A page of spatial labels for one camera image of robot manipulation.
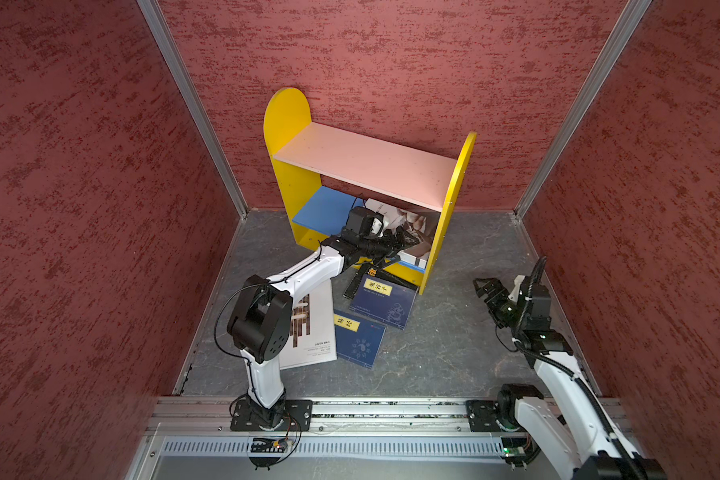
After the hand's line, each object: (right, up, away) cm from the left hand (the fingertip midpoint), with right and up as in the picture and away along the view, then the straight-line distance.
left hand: (411, 254), depth 83 cm
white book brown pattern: (-29, -25, +2) cm, 38 cm away
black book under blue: (-12, -6, +17) cm, 22 cm away
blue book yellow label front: (-16, -26, +4) cm, 30 cm away
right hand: (+18, -12, 0) cm, 22 cm away
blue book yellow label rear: (-7, -16, +11) cm, 20 cm away
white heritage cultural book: (+5, +9, +10) cm, 14 cm away
